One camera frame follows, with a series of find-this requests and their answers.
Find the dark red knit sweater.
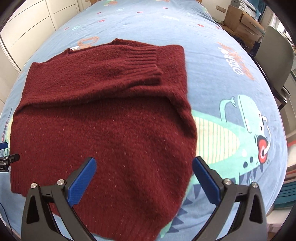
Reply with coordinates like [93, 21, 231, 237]
[10, 39, 197, 240]

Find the blue cartoon print bedsheet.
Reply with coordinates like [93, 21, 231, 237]
[0, 0, 289, 241]

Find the white wardrobe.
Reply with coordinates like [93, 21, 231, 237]
[1, 0, 91, 71]

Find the grey chair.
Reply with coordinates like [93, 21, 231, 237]
[253, 26, 294, 110]

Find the wooden drawer cabinet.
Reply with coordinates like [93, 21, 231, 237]
[223, 5, 264, 52]

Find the grey storage box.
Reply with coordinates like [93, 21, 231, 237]
[231, 0, 257, 15]

